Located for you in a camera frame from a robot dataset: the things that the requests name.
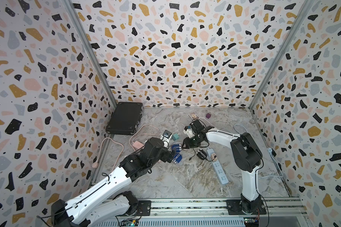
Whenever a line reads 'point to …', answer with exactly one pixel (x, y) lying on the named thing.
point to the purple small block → (208, 115)
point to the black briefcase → (125, 118)
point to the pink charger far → (213, 157)
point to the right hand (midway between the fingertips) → (185, 146)
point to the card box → (193, 116)
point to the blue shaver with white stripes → (177, 146)
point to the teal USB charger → (175, 136)
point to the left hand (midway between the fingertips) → (169, 143)
